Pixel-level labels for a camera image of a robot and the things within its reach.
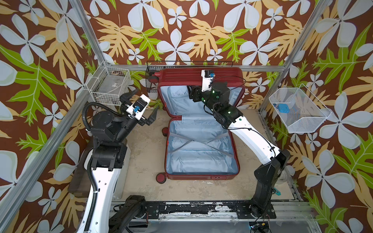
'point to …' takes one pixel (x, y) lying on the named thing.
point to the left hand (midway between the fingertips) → (144, 94)
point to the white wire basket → (109, 83)
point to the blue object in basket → (283, 108)
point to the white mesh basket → (306, 112)
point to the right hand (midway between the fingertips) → (192, 83)
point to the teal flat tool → (278, 192)
